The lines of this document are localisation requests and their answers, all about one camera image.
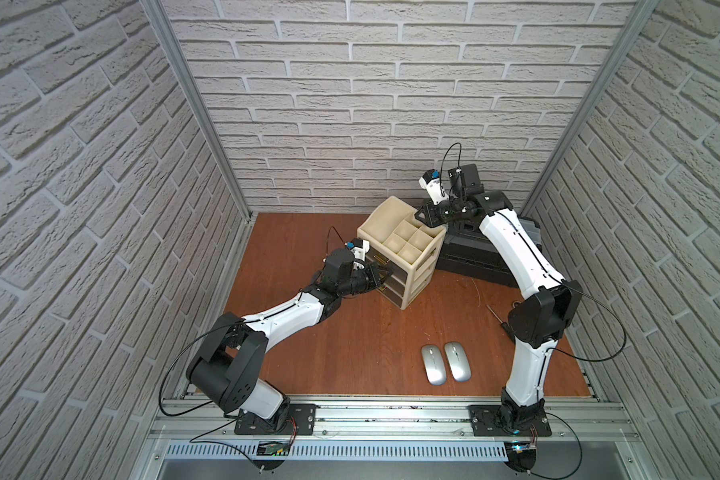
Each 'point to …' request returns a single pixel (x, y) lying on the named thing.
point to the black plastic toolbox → (468, 250)
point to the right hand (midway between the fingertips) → (425, 212)
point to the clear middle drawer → (395, 285)
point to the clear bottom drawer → (391, 295)
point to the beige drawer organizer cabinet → (394, 232)
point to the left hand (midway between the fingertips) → (399, 269)
